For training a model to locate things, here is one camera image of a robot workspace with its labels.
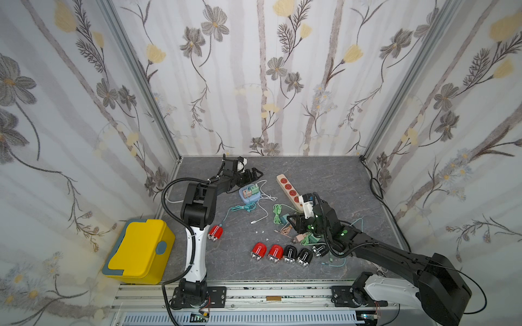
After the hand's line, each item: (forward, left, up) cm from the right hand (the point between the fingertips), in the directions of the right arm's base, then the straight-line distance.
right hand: (291, 216), depth 80 cm
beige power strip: (+20, -2, -13) cm, 24 cm away
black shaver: (-11, -1, -11) cm, 16 cm away
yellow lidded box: (-16, +54, -1) cm, 56 cm away
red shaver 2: (-11, +12, -11) cm, 20 cm away
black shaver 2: (-13, -6, -11) cm, 18 cm away
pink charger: (+16, +20, -10) cm, 27 cm away
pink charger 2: (-5, -5, -11) cm, 13 cm away
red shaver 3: (-12, +6, -11) cm, 17 cm away
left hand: (+28, +14, -10) cm, 33 cm away
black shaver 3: (-10, -13, -10) cm, 19 cm away
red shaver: (-3, +32, -13) cm, 35 cm away
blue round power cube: (+15, +17, -13) cm, 26 cm away
